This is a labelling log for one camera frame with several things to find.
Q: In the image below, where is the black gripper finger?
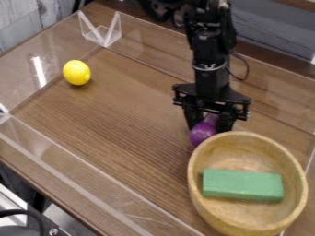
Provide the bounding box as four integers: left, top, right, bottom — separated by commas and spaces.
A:
215, 112, 236, 133
183, 107, 203, 129

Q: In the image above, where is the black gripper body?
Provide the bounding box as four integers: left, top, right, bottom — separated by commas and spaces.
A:
172, 83, 251, 121

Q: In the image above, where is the purple toy eggplant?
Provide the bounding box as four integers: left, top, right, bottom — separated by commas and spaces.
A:
189, 113, 219, 147

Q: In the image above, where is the brown wooden bowl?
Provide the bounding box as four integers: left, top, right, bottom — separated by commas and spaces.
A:
187, 131, 308, 236

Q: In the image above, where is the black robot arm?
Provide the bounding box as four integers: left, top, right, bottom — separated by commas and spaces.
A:
136, 0, 251, 133

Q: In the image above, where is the green rectangular block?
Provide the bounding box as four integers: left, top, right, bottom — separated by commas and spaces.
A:
201, 169, 284, 202

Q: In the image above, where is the yellow lemon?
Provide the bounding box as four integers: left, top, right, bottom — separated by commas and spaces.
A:
62, 60, 90, 86

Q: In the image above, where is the black cable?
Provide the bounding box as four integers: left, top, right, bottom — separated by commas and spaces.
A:
225, 51, 251, 82

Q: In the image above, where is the clear acrylic enclosure wall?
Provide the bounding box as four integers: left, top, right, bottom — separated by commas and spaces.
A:
0, 4, 315, 236

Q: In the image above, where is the clear acrylic corner bracket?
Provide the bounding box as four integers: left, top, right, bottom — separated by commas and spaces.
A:
77, 10, 121, 48

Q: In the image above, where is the black metal table mount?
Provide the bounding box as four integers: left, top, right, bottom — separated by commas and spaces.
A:
25, 206, 70, 236

